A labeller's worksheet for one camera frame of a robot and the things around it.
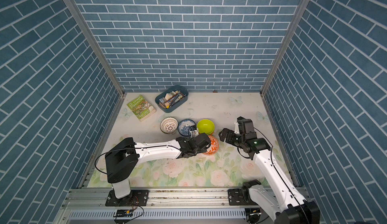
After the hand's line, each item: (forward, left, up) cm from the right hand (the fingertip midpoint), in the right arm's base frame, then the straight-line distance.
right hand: (227, 136), depth 80 cm
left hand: (-4, +10, -9) cm, 14 cm away
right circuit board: (-31, -13, -15) cm, 37 cm away
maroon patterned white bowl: (+12, +36, -12) cm, 40 cm away
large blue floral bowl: (+10, +26, -10) cm, 30 cm away
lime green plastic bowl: (+10, +12, -8) cm, 18 cm away
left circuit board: (-37, +49, -17) cm, 63 cm away
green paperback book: (+24, +60, -11) cm, 66 cm away
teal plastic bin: (+35, +40, -12) cm, 55 cm away
